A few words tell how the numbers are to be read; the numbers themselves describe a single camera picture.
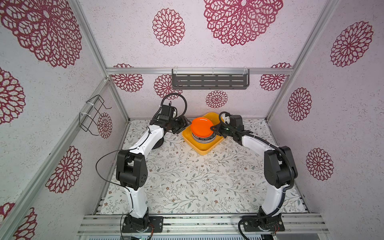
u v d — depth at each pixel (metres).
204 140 1.02
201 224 0.76
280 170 0.51
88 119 0.75
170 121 0.76
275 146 0.53
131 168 0.51
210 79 1.00
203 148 1.01
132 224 0.68
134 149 0.52
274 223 0.67
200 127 0.92
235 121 0.75
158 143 1.06
